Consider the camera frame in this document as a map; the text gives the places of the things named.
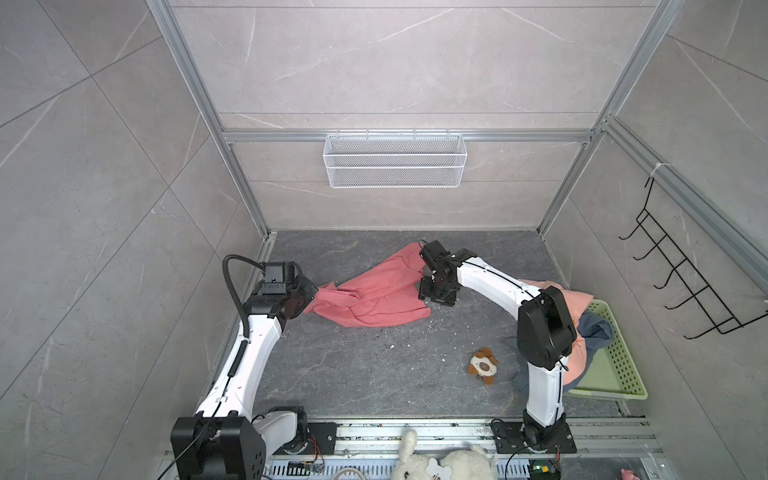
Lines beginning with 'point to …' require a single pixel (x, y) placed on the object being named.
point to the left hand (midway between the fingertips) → (311, 281)
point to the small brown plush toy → (484, 365)
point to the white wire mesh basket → (394, 161)
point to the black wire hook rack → (646, 224)
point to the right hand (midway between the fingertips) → (427, 296)
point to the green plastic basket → (614, 370)
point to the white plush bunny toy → (469, 462)
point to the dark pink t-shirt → (386, 292)
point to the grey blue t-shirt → (593, 329)
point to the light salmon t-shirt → (576, 302)
